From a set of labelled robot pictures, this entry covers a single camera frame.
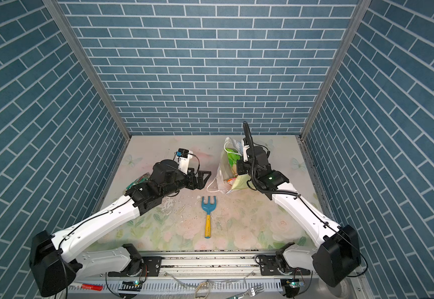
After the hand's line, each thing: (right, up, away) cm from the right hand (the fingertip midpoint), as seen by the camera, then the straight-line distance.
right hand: (240, 154), depth 80 cm
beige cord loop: (-12, -51, -11) cm, 53 cm away
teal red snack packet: (-49, -12, +18) cm, 54 cm away
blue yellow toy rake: (-15, -26, +9) cm, 31 cm away
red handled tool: (-57, -51, -10) cm, 77 cm away
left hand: (-15, -7, -6) cm, 17 cm away
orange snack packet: (-4, -12, +7) cm, 15 cm away
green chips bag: (-3, -1, +6) cm, 7 cm away
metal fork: (+4, -51, -12) cm, 52 cm away
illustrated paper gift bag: (-6, -9, +14) cm, 18 cm away
